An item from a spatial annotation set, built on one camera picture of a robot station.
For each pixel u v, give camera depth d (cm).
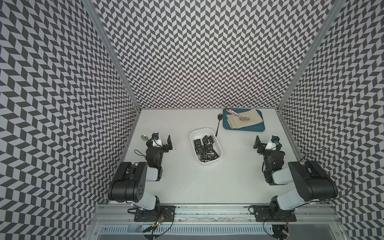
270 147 77
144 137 99
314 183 45
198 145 95
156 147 77
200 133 100
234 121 109
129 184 44
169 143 86
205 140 96
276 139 74
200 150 91
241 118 111
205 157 87
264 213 73
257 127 105
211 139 96
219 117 112
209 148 91
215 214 75
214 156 90
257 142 85
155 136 75
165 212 74
